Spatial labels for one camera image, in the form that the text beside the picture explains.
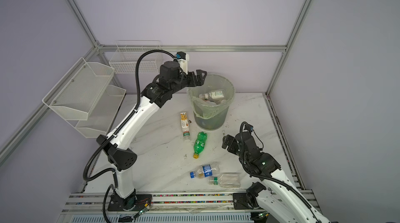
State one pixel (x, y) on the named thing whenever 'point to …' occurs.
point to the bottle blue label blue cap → (206, 171)
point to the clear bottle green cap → (227, 180)
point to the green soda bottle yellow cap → (199, 144)
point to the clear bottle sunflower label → (185, 125)
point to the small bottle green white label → (212, 95)
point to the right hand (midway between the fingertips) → (226, 141)
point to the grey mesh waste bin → (212, 118)
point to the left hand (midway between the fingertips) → (197, 74)
